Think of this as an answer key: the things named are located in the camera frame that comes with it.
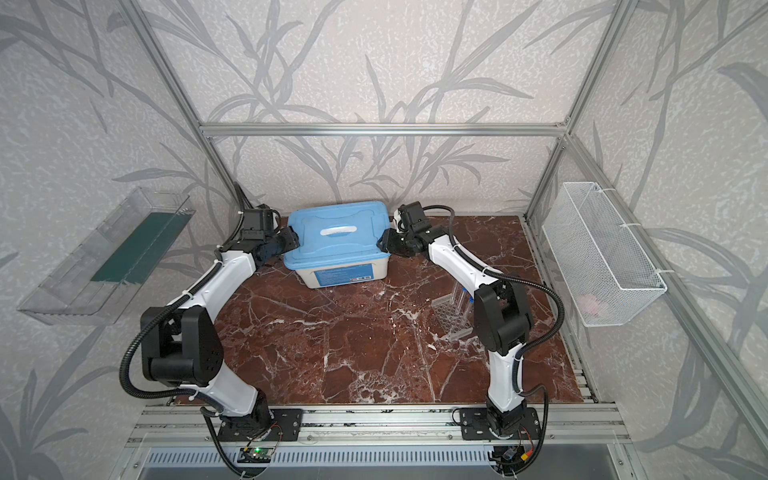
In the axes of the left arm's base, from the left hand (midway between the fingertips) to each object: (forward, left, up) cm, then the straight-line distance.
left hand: (297, 227), depth 91 cm
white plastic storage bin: (-9, -13, -12) cm, 20 cm away
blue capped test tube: (-21, -51, -7) cm, 55 cm away
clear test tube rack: (-22, -48, -18) cm, 56 cm away
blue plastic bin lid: (0, -11, -3) cm, 11 cm away
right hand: (-2, -27, -2) cm, 27 cm away
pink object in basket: (-26, -79, +3) cm, 83 cm away
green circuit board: (-56, +2, -20) cm, 59 cm away
